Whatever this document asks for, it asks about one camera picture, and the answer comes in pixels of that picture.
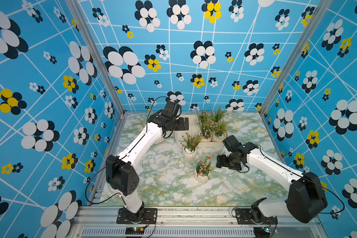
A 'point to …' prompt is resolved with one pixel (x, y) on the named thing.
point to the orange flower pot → (217, 117)
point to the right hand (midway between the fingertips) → (224, 165)
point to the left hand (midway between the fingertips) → (183, 123)
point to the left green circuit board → (134, 230)
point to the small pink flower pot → (205, 116)
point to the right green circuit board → (262, 232)
